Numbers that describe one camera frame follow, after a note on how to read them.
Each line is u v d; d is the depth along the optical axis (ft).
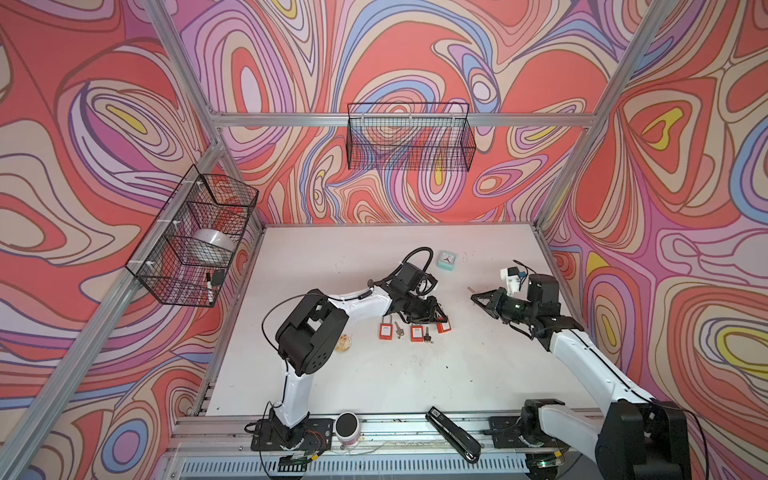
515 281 2.53
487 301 2.50
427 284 2.62
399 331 2.98
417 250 2.51
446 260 3.52
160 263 2.19
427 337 2.96
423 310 2.61
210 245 2.29
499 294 2.40
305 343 1.69
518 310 2.31
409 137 3.16
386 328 2.97
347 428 2.31
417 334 2.91
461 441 2.26
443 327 2.76
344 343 2.90
